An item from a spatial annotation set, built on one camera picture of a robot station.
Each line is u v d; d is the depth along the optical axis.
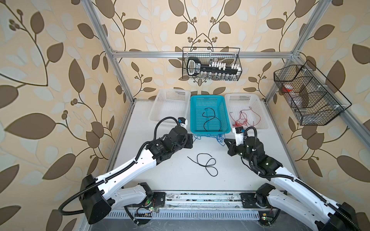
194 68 0.85
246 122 1.03
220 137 0.78
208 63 0.83
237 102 1.16
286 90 0.82
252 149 0.56
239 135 0.68
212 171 0.85
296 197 0.48
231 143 0.72
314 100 0.72
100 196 0.39
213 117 1.09
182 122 0.65
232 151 0.68
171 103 1.19
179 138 0.56
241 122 1.04
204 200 0.75
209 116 1.12
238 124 1.04
